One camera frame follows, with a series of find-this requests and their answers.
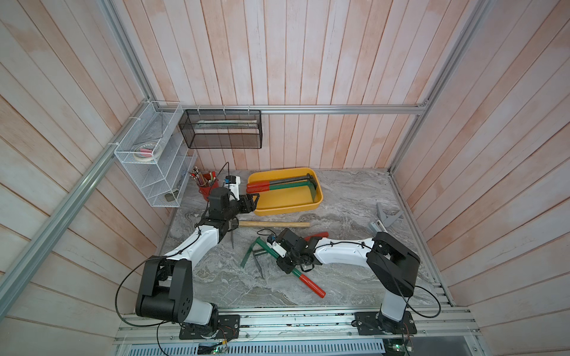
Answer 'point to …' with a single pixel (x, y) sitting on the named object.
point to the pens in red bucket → (201, 180)
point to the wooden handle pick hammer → (265, 224)
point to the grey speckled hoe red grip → (269, 182)
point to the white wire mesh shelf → (163, 180)
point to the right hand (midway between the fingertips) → (279, 260)
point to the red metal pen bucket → (205, 189)
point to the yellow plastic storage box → (281, 200)
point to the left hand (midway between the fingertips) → (253, 197)
